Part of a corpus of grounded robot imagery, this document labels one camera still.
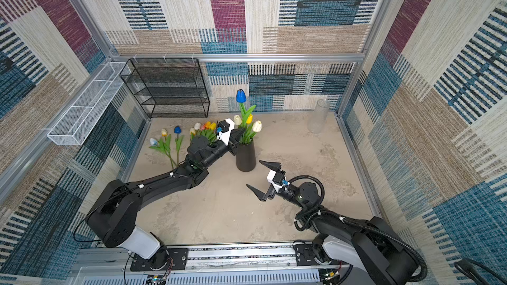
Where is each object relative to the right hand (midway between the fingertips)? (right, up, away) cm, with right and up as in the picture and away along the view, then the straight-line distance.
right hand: (254, 173), depth 72 cm
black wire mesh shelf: (-49, +40, +39) cm, 74 cm away
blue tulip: (-43, +16, +39) cm, 60 cm away
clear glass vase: (+35, +19, +42) cm, 58 cm away
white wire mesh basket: (-63, +16, -2) cm, 65 cm away
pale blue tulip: (-52, +8, +33) cm, 62 cm away
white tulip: (-7, +19, +5) cm, 21 cm away
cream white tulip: (+1, +16, +2) cm, 17 cm away
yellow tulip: (-2, +20, +3) cm, 20 cm away
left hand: (-4, +17, +3) cm, 18 cm away
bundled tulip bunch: (-26, +16, +36) cm, 47 cm away
